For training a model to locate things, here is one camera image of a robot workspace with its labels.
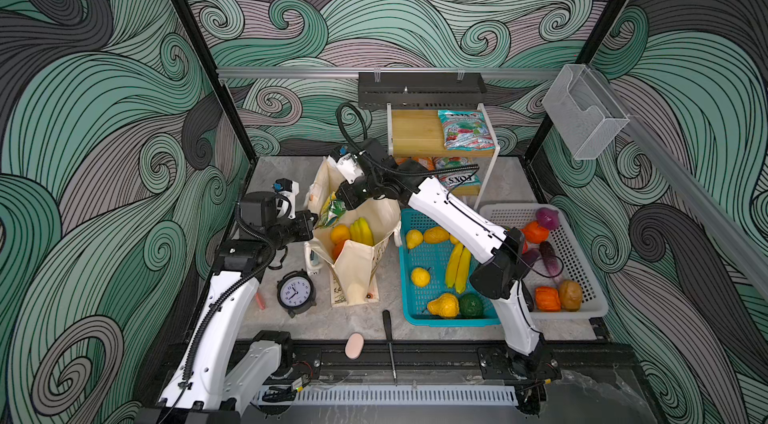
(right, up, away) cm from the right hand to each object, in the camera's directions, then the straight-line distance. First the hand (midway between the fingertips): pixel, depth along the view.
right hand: (337, 193), depth 76 cm
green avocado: (+35, -30, +2) cm, 46 cm away
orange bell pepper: (+56, -29, +2) cm, 63 cm away
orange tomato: (+60, -13, +15) cm, 63 cm away
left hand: (-5, -5, -3) cm, 7 cm away
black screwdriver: (+13, -37, +2) cm, 39 cm away
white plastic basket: (+63, -26, +7) cm, 69 cm away
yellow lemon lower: (+23, -24, +7) cm, 34 cm away
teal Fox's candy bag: (+36, +4, +14) cm, 39 cm away
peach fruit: (-2, -13, +16) cm, 21 cm away
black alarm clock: (-13, -29, +7) cm, 32 cm away
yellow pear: (+29, -29, 0) cm, 41 cm away
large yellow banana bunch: (+5, -13, +14) cm, 19 cm away
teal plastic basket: (+29, -23, +16) cm, 41 cm away
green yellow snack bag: (-1, -4, -2) cm, 5 cm away
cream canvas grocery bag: (+4, -22, +4) cm, 23 cm away
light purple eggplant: (+63, -19, +14) cm, 68 cm away
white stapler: (-4, -15, -11) cm, 19 cm away
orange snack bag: (+26, +9, +17) cm, 33 cm away
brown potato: (+62, -27, +2) cm, 68 cm away
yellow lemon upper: (+22, -15, +16) cm, 31 cm away
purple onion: (+62, -8, +12) cm, 63 cm away
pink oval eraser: (+4, -40, -1) cm, 40 cm away
